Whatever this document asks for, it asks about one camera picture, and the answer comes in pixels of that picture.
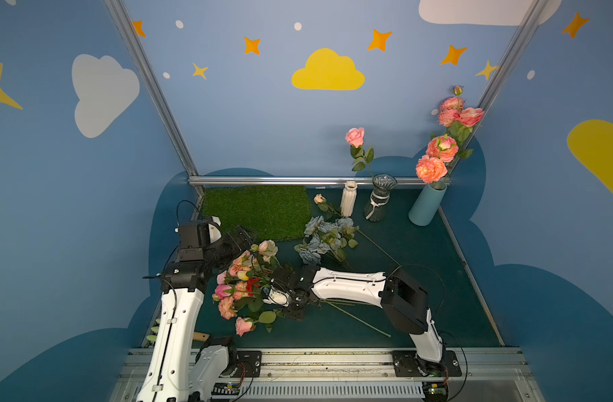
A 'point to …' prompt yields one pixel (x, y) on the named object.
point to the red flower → (250, 285)
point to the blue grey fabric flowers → (329, 238)
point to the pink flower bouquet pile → (239, 291)
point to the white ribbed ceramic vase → (348, 198)
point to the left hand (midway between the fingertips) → (247, 237)
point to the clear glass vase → (383, 184)
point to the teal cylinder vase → (427, 204)
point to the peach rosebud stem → (323, 205)
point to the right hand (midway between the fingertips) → (293, 306)
